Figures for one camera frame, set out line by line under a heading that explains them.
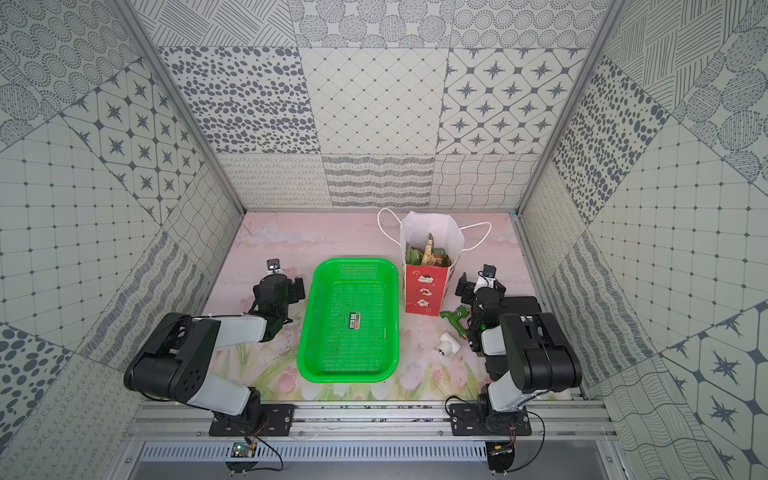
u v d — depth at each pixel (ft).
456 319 2.97
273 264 2.69
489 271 2.59
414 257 2.93
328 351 2.81
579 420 2.51
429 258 2.89
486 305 2.31
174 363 1.46
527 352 1.52
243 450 2.33
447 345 2.76
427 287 2.67
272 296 2.39
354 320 2.98
